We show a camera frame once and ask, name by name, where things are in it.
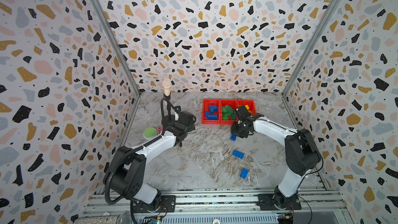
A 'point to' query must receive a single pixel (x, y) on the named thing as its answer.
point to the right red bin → (251, 103)
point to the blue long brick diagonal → (238, 154)
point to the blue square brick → (244, 173)
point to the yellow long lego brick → (247, 108)
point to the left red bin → (206, 102)
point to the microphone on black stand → (167, 84)
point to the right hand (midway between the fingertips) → (232, 129)
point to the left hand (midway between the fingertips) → (186, 120)
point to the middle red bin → (232, 103)
